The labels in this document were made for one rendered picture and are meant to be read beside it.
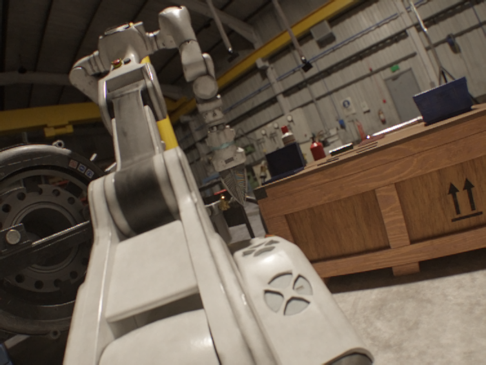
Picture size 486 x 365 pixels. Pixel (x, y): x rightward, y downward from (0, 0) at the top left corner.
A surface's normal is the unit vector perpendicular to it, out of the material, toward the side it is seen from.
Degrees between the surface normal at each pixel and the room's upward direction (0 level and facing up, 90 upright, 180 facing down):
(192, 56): 76
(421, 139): 90
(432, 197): 90
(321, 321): 38
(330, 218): 90
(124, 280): 25
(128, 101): 59
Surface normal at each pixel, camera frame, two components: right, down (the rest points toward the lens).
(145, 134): -0.04, -0.50
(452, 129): -0.51, 0.23
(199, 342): -0.07, -0.88
